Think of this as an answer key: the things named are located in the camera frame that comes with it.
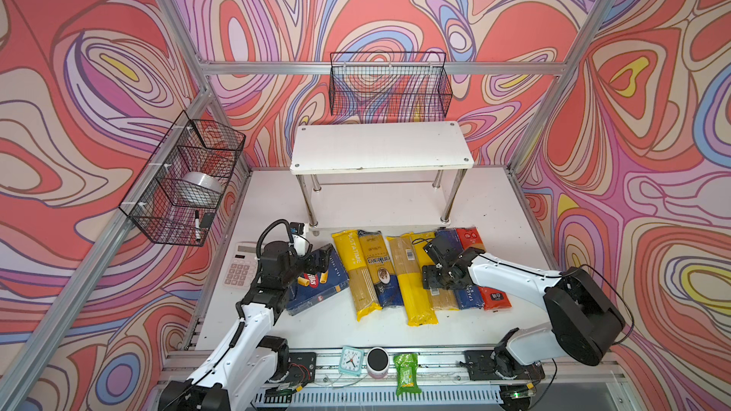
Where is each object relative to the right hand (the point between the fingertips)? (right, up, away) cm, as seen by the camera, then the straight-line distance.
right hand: (439, 286), depth 88 cm
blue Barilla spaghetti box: (+7, -1, -6) cm, 9 cm away
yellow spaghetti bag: (-9, 0, -4) cm, 9 cm away
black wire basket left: (-72, +29, -16) cm, 79 cm away
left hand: (-37, +15, -5) cm, 40 cm away
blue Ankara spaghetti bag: (-18, +4, 0) cm, 18 cm away
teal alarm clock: (-27, -15, -15) cm, 34 cm away
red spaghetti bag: (+12, +14, +8) cm, 20 cm away
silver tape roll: (-66, +33, -15) cm, 75 cm away
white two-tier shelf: (-17, +37, +30) cm, 51 cm away
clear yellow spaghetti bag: (+1, -2, -5) cm, 6 cm away
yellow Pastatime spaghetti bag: (-23, -1, -6) cm, 24 cm away
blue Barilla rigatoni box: (-39, +2, -7) cm, 39 cm away
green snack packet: (-13, -17, -16) cm, 27 cm away
